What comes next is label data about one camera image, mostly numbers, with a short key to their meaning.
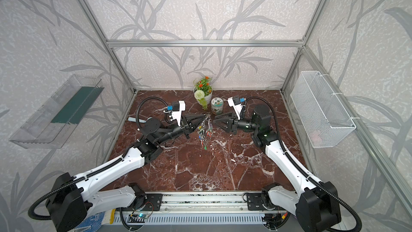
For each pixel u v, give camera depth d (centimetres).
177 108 57
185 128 58
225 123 68
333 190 39
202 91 100
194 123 62
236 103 61
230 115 64
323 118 62
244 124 62
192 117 62
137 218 72
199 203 75
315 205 39
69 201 38
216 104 102
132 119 103
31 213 39
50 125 64
